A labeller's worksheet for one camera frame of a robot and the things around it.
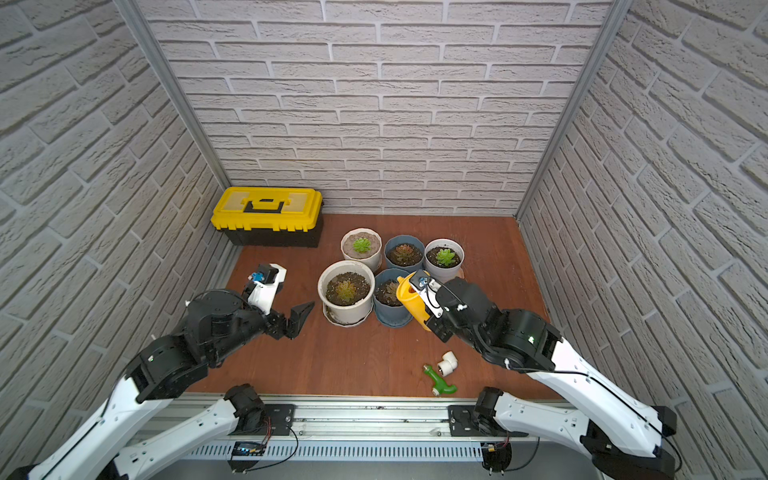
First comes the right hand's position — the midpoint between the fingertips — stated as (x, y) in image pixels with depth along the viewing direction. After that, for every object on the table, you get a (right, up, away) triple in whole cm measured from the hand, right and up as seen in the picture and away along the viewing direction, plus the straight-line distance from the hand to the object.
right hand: (436, 296), depth 65 cm
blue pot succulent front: (-11, -7, +18) cm, 22 cm away
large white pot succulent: (-24, -2, +21) cm, 31 cm away
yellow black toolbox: (-54, +21, +33) cm, 67 cm away
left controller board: (-46, -41, +7) cm, 62 cm away
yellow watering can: (-6, -1, 0) cm, 6 cm away
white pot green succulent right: (+7, +7, +30) cm, 32 cm away
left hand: (-32, +2, +1) cm, 32 cm away
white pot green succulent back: (-20, +12, +30) cm, 38 cm away
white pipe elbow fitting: (+6, -22, +16) cm, 28 cm away
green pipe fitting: (+3, -27, +14) cm, 31 cm away
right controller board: (+15, -40, +5) cm, 43 cm away
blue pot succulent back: (-6, +9, +33) cm, 34 cm away
